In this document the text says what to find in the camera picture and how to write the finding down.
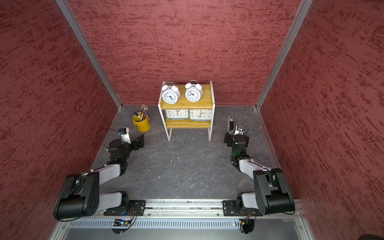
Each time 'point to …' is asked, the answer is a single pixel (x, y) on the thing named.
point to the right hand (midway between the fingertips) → (234, 135)
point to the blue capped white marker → (138, 115)
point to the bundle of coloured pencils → (144, 109)
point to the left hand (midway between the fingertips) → (136, 137)
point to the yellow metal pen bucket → (143, 126)
